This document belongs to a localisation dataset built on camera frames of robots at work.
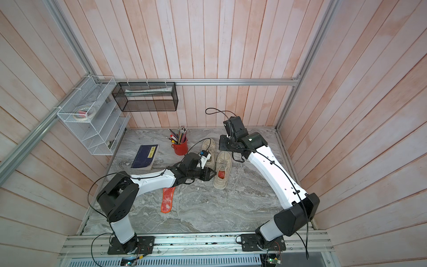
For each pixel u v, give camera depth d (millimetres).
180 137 979
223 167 903
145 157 1040
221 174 922
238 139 541
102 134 782
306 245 358
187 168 701
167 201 858
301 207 398
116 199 471
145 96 1040
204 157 803
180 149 1040
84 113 686
